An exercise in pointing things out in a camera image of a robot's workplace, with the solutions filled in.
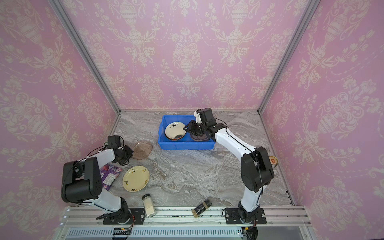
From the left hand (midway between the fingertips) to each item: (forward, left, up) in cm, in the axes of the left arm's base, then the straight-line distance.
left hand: (132, 152), depth 95 cm
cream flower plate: (-16, -6, -2) cm, 17 cm away
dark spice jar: (-30, -46, +2) cm, 55 cm away
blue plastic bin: (+2, -34, +9) cm, 35 cm away
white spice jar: (-30, -17, 0) cm, 34 cm away
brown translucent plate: (+3, -5, -2) cm, 6 cm away
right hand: (+6, -34, +19) cm, 39 cm away
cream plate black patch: (+18, -25, +1) cm, 31 cm away
